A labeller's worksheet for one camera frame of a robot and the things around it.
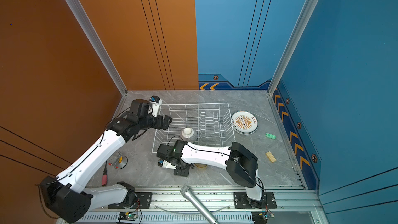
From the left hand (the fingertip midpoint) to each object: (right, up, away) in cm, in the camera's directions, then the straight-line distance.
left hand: (165, 116), depth 78 cm
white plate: (+46, -5, +21) cm, 51 cm away
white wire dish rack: (+25, -6, +22) cm, 34 cm away
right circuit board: (+46, -46, -8) cm, 65 cm away
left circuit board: (-16, -46, -7) cm, 49 cm away
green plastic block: (+62, -14, +18) cm, 66 cm away
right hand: (+9, -27, 0) cm, 28 cm away
